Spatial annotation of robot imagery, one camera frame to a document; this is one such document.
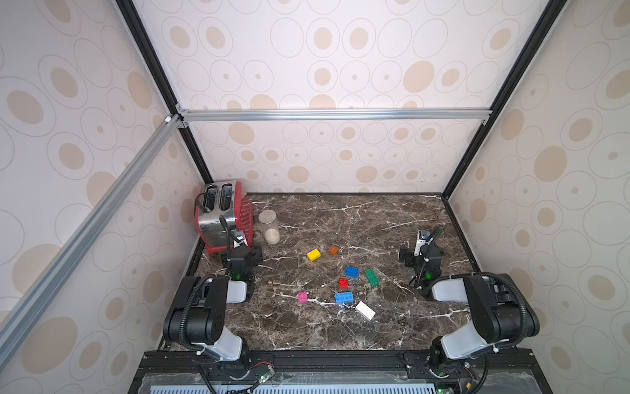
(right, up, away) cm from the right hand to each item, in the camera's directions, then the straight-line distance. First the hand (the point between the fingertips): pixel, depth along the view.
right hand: (428, 246), depth 94 cm
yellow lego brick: (-44, -4, +3) cm, 44 cm away
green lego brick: (-22, -11, -2) cm, 25 cm away
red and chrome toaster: (-80, +19, +6) cm, 82 cm away
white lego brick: (-26, -20, -11) cm, 35 cm away
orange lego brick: (-36, -2, +5) cm, 37 cm away
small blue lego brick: (-29, -9, -2) cm, 31 cm away
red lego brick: (-33, -13, -4) cm, 36 cm away
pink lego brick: (-48, -17, -7) cm, 51 cm away
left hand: (-69, +2, -1) cm, 69 cm away
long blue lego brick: (-33, -17, -8) cm, 38 cm away
